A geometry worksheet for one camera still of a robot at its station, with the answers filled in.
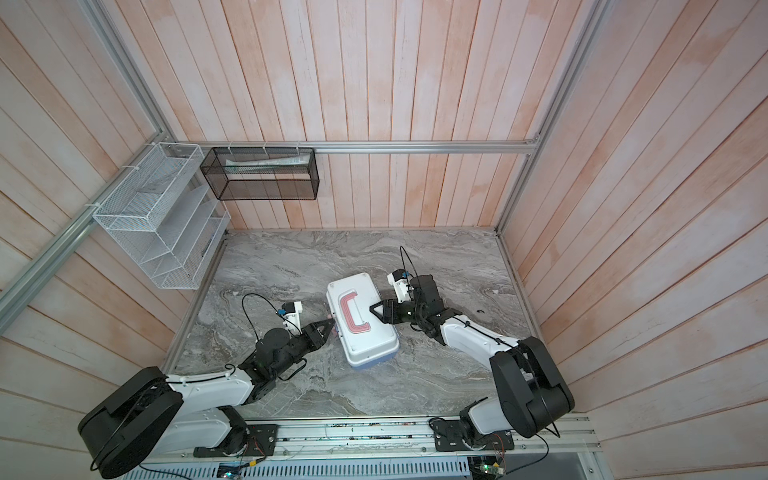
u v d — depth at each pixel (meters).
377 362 0.86
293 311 0.76
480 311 0.97
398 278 0.79
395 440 0.75
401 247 1.18
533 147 0.94
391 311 0.76
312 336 0.74
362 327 0.81
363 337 0.79
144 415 0.47
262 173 1.04
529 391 0.43
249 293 1.02
